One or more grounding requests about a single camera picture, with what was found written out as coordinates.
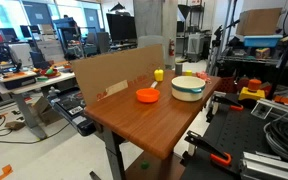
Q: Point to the yellow block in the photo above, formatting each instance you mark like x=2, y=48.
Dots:
x=188, y=73

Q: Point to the white pot with blue band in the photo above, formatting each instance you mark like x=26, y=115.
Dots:
x=187, y=90

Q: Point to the yellow toy bell pepper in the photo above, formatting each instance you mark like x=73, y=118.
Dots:
x=158, y=75

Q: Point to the brown cardboard sheet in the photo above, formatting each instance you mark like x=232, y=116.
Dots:
x=117, y=70

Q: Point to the grey cylinder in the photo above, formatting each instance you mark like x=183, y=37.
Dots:
x=178, y=69

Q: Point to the red fire extinguisher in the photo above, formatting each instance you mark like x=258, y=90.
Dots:
x=171, y=48

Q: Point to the grey tower appliance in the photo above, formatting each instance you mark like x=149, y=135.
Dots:
x=195, y=46

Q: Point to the large black monitor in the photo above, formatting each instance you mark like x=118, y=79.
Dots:
x=121, y=26

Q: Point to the concrete column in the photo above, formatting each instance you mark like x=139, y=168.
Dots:
x=155, y=20

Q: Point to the black flat equipment case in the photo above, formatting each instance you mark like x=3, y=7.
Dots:
x=72, y=108

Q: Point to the small green object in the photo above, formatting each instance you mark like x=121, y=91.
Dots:
x=145, y=164

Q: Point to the red bowl with toys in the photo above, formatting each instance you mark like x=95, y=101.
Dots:
x=50, y=72

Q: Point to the small cardboard box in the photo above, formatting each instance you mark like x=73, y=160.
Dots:
x=45, y=111

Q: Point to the yellow emergency stop button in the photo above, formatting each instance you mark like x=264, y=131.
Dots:
x=252, y=91

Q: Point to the white standing desk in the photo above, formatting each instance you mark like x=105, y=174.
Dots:
x=27, y=90

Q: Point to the small colourful wooden box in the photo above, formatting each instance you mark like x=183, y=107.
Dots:
x=262, y=53

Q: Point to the blue plastic bin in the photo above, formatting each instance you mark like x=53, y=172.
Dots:
x=262, y=41

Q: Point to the black tray with wooden board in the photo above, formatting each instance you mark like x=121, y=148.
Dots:
x=14, y=80

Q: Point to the large cardboard box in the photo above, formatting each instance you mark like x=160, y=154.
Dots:
x=259, y=21

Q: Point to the aluminium extrusion bar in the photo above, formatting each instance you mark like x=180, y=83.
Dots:
x=277, y=108
x=270, y=166

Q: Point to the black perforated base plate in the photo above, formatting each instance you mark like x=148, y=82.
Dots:
x=237, y=133

